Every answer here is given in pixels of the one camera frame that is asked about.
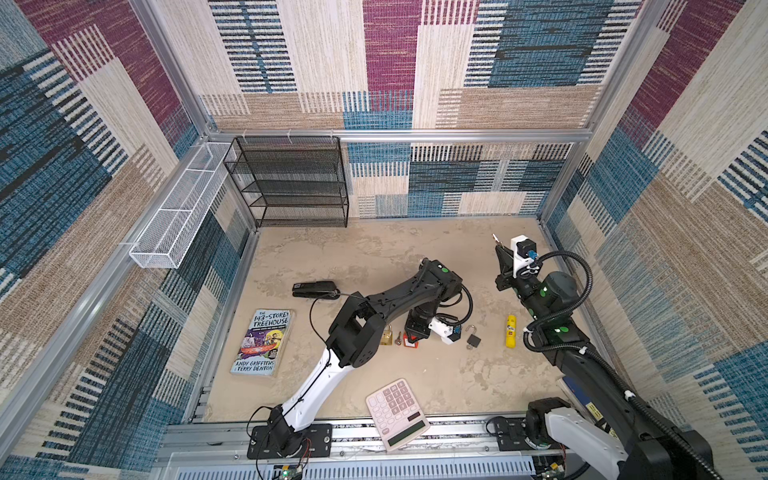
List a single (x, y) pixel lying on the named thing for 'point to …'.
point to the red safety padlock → (407, 343)
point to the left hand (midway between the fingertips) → (412, 329)
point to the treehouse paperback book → (259, 341)
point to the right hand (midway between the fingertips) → (499, 249)
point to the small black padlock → (474, 339)
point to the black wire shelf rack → (292, 181)
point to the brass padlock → (387, 337)
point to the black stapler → (325, 290)
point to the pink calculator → (397, 414)
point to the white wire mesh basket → (166, 238)
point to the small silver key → (398, 341)
